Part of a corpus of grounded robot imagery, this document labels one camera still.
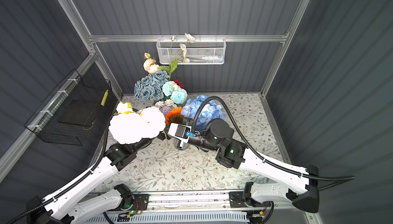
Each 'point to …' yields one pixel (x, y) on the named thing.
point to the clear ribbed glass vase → (176, 143)
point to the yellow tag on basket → (103, 101)
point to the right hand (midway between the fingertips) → (162, 125)
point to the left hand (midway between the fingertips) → (170, 119)
